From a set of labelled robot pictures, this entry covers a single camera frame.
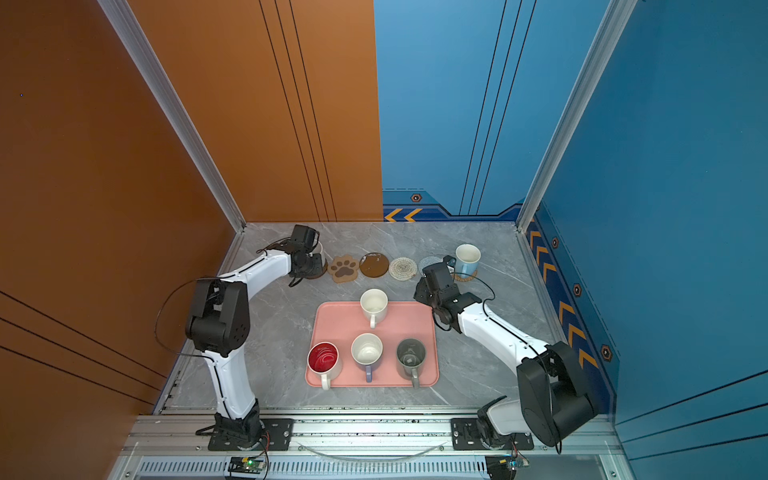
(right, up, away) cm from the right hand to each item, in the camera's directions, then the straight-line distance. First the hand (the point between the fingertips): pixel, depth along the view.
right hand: (421, 288), depth 89 cm
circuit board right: (+18, -40, -18) cm, 48 cm away
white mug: (-14, -6, +5) cm, 16 cm away
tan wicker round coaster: (+11, +4, -12) cm, 17 cm away
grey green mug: (-4, -19, -6) cm, 20 cm away
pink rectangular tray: (-25, -11, +3) cm, 27 cm away
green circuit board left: (-44, -40, -18) cm, 62 cm away
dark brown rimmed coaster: (-15, +6, +18) cm, 24 cm away
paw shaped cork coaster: (-26, +5, +17) cm, 32 cm away
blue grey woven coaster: (+4, +7, +20) cm, 22 cm away
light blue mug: (+16, +9, +10) cm, 21 cm away
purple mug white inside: (-16, -18, -3) cm, 24 cm away
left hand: (-35, +7, +12) cm, 38 cm away
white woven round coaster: (-5, +5, +17) cm, 18 cm away
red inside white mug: (-28, -19, -6) cm, 34 cm away
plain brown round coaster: (-35, +3, +16) cm, 38 cm away
